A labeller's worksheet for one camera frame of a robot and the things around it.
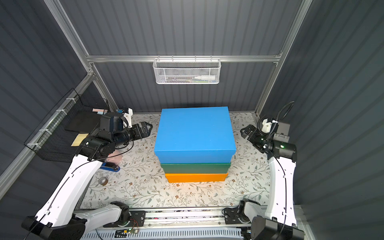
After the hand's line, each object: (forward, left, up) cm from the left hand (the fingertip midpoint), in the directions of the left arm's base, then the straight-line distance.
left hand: (142, 127), depth 68 cm
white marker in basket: (+41, -31, +1) cm, 51 cm away
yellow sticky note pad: (-1, +34, -7) cm, 34 cm away
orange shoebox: (-11, -24, -32) cm, 42 cm away
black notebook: (+9, +34, -5) cm, 35 cm away
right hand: (-1, -51, -5) cm, 51 cm away
